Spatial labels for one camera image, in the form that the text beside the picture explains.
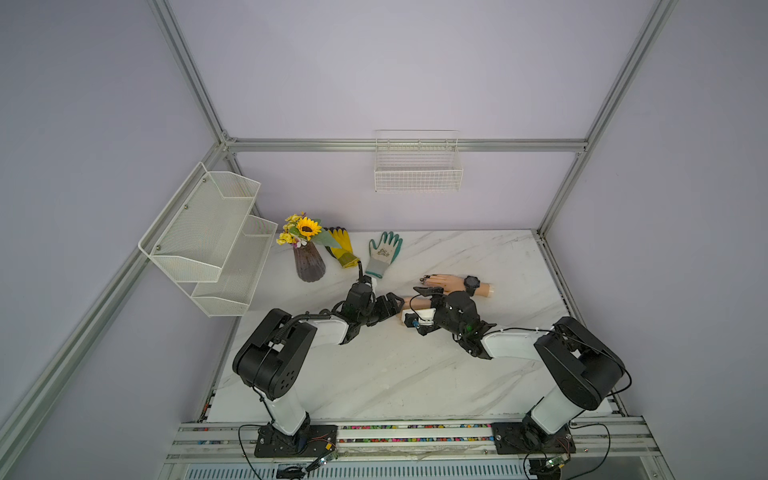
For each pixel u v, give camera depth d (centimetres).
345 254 111
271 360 48
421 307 84
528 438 65
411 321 76
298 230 85
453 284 102
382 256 111
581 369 46
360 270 84
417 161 95
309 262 103
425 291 83
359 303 75
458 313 69
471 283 98
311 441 73
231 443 75
